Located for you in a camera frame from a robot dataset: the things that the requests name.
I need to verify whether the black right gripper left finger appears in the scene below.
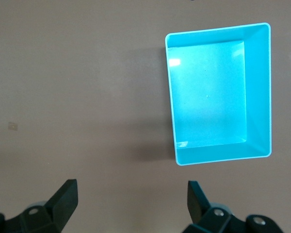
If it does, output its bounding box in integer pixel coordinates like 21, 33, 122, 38
0, 179, 78, 233

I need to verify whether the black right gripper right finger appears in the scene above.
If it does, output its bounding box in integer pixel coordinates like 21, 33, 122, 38
183, 181, 284, 233

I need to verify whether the blue plastic box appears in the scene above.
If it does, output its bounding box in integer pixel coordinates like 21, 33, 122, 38
164, 22, 272, 167

